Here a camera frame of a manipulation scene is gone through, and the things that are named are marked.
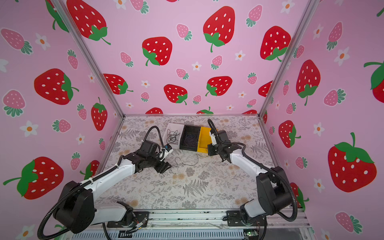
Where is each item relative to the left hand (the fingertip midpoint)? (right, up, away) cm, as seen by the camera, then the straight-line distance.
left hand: (168, 161), depth 86 cm
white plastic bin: (0, +21, +21) cm, 30 cm away
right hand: (+23, +8, +2) cm, 25 cm away
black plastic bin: (+12, +19, +27) cm, 35 cm away
